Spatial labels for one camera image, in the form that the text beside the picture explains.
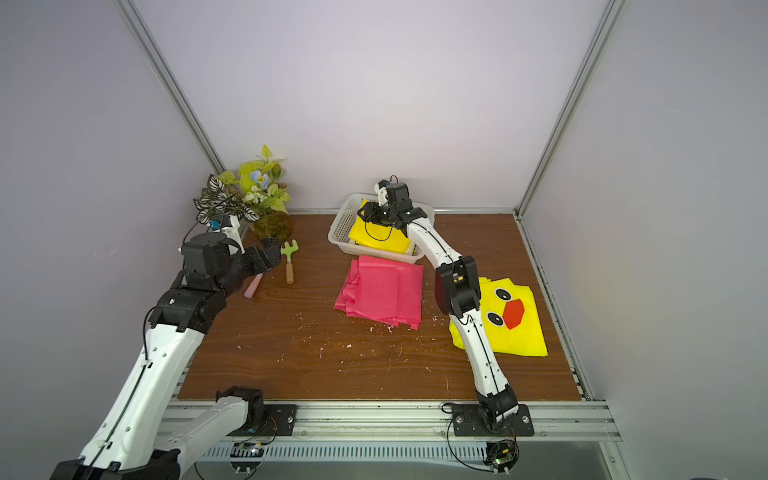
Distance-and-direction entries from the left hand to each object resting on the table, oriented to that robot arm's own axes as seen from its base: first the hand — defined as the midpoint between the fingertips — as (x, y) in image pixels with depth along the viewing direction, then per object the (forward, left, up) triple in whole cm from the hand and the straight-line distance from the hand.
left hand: (267, 241), depth 71 cm
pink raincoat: (+4, -27, -29) cm, 40 cm away
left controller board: (-39, +5, -34) cm, 52 cm away
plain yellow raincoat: (+21, -25, -22) cm, 39 cm away
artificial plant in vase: (+27, +16, -9) cm, 33 cm away
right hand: (+27, -20, -14) cm, 36 cm away
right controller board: (-39, -57, -33) cm, 77 cm away
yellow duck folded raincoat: (-5, -67, -31) cm, 74 cm away
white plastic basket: (+35, -12, -23) cm, 43 cm away
